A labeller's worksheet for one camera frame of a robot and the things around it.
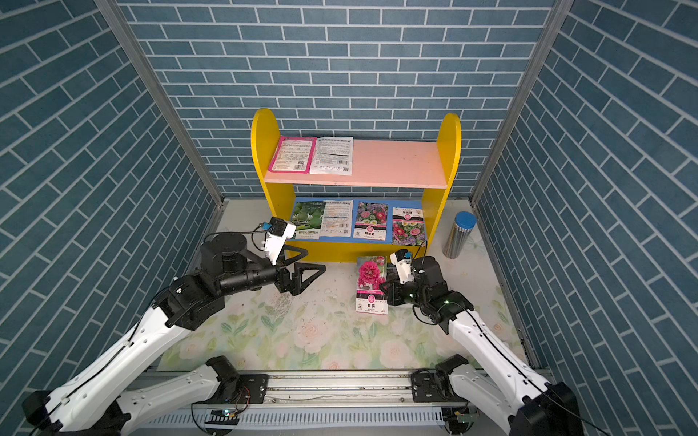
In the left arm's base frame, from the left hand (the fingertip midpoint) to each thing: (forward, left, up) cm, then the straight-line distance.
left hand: (322, 263), depth 61 cm
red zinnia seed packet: (+27, -26, -19) cm, 42 cm away
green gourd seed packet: (+32, +10, -20) cm, 39 cm away
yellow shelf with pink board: (+56, -7, -33) cm, 66 cm away
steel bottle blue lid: (+25, -44, -14) cm, 52 cm away
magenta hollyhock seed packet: (+5, -12, -21) cm, 25 cm away
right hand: (+4, -16, -20) cm, 26 cm away
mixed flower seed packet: (+29, -13, -19) cm, 37 cm away
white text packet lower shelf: (+31, -1, -20) cm, 37 cm away
